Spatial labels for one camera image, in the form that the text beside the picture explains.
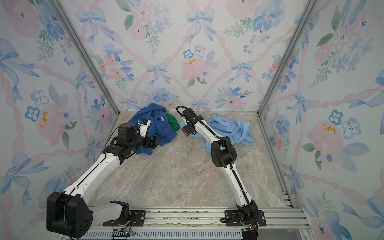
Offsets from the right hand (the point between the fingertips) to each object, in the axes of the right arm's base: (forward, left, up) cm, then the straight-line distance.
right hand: (191, 126), depth 108 cm
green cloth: (0, +13, +5) cm, 14 cm away
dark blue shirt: (-1, +23, +3) cm, 23 cm away
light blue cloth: (-8, -31, +5) cm, 33 cm away
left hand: (-20, +20, +18) cm, 33 cm away
